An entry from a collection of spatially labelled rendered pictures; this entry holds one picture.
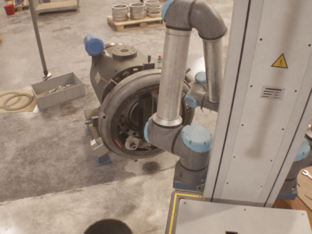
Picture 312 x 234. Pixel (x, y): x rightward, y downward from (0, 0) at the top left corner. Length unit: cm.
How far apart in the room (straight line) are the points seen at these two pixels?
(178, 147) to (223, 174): 25
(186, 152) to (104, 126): 76
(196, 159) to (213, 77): 40
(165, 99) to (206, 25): 39
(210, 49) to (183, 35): 13
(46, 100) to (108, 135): 165
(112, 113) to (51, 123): 147
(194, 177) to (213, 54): 60
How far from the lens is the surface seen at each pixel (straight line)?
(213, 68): 126
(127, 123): 204
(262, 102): 97
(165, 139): 130
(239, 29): 84
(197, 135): 126
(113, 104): 177
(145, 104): 181
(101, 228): 177
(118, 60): 223
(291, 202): 193
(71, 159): 263
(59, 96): 342
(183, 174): 137
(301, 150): 134
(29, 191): 250
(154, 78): 178
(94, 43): 232
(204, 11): 109
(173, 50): 116
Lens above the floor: 179
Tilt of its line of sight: 36 degrees down
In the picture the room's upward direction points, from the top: straight up
